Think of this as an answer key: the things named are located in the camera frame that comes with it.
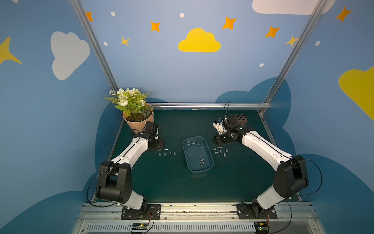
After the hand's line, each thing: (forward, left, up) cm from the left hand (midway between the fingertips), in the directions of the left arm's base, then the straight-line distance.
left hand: (159, 143), depth 91 cm
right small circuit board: (-42, -57, -11) cm, 72 cm away
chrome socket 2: (-2, -10, -8) cm, 13 cm away
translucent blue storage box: (-3, -26, -9) cm, 27 cm away
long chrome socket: (-3, -43, -9) cm, 44 cm away
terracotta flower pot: (+15, +17, +4) cm, 23 cm away
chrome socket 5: (+2, -36, -9) cm, 38 cm away
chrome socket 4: (+1, -45, -9) cm, 46 cm away
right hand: (+2, -36, +5) cm, 36 cm away
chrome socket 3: (+1, -41, -9) cm, 42 cm away
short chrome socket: (-1, -37, -8) cm, 38 cm away
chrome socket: (-2, -7, -8) cm, 11 cm away
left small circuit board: (-43, +5, -10) cm, 44 cm away
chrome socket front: (-3, 0, -9) cm, 9 cm away
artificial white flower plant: (+15, +16, +21) cm, 30 cm away
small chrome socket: (-3, -3, -9) cm, 10 cm away
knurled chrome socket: (+1, -3, -9) cm, 10 cm away
